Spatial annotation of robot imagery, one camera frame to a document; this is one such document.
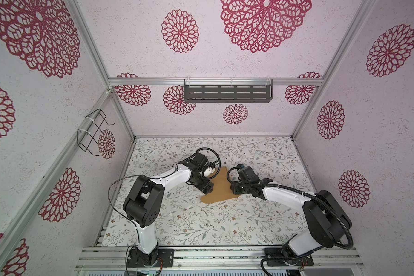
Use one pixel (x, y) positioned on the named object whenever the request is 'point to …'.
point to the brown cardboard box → (222, 190)
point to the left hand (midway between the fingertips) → (204, 186)
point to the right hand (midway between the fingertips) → (232, 185)
